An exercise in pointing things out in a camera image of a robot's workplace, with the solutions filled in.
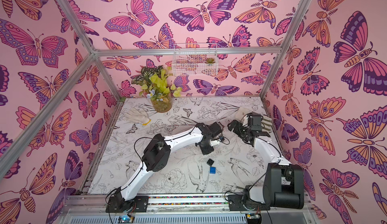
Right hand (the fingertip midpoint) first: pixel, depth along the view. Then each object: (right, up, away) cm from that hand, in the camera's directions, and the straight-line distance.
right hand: (235, 127), depth 89 cm
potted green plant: (-50, +26, +8) cm, 57 cm away
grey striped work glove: (+10, +7, +20) cm, 24 cm away
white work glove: (-66, +7, +20) cm, 69 cm away
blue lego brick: (-14, -23, -6) cm, 28 cm away
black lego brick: (-15, -19, -3) cm, 25 cm away
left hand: (-15, -14, +3) cm, 21 cm away
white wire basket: (-24, +42, +6) cm, 49 cm away
